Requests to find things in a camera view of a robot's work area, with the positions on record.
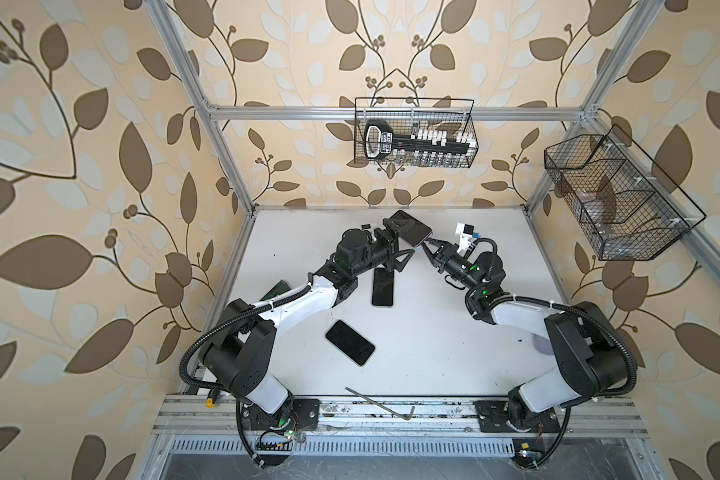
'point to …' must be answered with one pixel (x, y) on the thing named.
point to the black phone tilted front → (351, 341)
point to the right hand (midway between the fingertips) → (419, 242)
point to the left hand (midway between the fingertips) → (421, 232)
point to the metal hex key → (406, 417)
